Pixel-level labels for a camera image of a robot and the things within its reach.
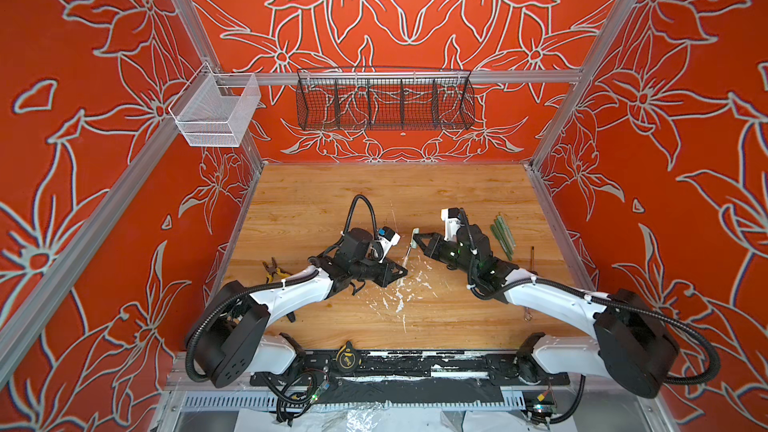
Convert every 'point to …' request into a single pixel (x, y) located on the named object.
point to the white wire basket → (215, 109)
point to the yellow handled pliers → (274, 270)
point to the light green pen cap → (414, 232)
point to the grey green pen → (409, 249)
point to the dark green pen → (499, 240)
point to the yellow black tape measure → (346, 357)
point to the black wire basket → (334, 99)
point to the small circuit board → (540, 403)
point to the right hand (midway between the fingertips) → (408, 237)
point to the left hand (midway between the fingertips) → (405, 270)
